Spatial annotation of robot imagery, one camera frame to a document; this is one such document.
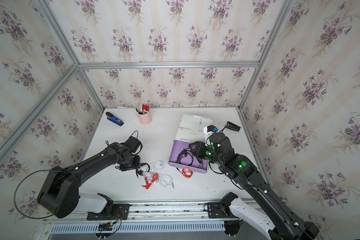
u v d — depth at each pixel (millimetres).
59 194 411
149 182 822
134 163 768
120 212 726
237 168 451
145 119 1063
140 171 860
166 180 839
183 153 773
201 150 577
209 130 616
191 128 797
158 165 891
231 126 1069
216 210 726
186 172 856
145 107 1053
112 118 1088
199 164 750
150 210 748
